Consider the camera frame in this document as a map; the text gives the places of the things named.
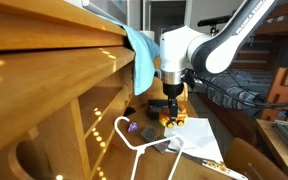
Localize grey spatula with patterned handle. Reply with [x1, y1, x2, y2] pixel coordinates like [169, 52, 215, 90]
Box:
[139, 125, 249, 180]

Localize wooden side table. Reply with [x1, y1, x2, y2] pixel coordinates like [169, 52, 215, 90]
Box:
[255, 119, 288, 180]

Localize white paper sheet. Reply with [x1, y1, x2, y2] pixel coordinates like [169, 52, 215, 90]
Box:
[162, 116, 224, 164]

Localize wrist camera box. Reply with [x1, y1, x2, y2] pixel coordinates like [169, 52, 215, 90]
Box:
[183, 69, 198, 90]

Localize wooden chair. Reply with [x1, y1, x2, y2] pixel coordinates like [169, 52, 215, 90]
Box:
[223, 137, 288, 180]

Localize striped grey bedding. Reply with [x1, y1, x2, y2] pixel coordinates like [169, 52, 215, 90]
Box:
[202, 69, 274, 118]

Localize orange toy car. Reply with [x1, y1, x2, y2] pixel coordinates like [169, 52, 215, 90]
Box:
[158, 103, 189, 130]

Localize white plastic hanger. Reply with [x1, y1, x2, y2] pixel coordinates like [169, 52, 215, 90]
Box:
[113, 116, 185, 180]

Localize wooden bunk bed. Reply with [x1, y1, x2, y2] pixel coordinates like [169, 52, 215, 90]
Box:
[197, 0, 288, 148]

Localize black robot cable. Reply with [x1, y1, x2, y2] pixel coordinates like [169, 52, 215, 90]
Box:
[192, 74, 288, 110]

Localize wooden roll-top desk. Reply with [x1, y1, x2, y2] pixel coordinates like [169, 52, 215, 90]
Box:
[0, 0, 200, 180]

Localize orange wooden ladder frame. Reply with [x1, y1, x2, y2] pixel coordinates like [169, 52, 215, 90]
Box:
[260, 67, 288, 122]

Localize small purple toy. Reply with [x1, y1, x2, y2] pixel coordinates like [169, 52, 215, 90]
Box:
[127, 121, 139, 133]

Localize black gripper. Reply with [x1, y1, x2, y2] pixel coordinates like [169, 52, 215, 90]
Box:
[162, 81, 185, 122]

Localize blue cloth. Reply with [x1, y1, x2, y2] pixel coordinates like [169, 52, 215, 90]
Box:
[97, 13, 162, 97]

